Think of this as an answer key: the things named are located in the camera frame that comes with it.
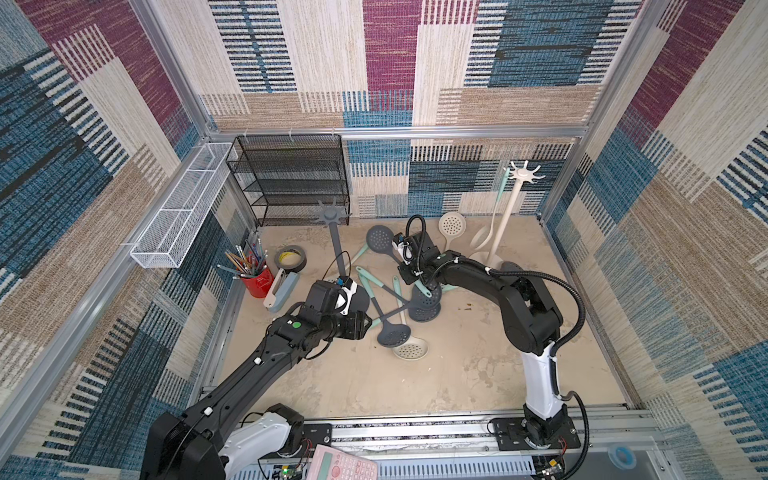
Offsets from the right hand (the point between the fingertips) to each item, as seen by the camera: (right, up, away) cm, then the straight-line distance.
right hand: (410, 268), depth 99 cm
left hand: (-14, -12, -19) cm, 27 cm away
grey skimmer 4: (+3, -14, -6) cm, 16 cm away
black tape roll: (-39, -1, +5) cm, 40 cm away
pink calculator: (-20, -43, -30) cm, 56 cm away
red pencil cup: (-47, -3, -7) cm, 48 cm away
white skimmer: (+17, +15, +16) cm, 28 cm away
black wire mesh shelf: (-44, +32, +9) cm, 55 cm away
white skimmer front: (+1, -22, -12) cm, 25 cm away
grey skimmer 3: (-7, -19, -9) cm, 22 cm away
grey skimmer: (-10, +10, +6) cm, 16 cm away
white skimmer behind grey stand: (-17, +5, +9) cm, 20 cm away
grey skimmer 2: (-8, -7, 0) cm, 11 cm away
